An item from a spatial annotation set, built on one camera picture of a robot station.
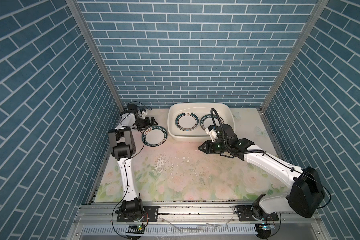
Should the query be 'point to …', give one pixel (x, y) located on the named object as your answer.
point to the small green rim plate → (154, 136)
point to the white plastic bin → (226, 111)
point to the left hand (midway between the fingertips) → (151, 124)
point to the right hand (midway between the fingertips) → (198, 146)
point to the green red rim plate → (187, 121)
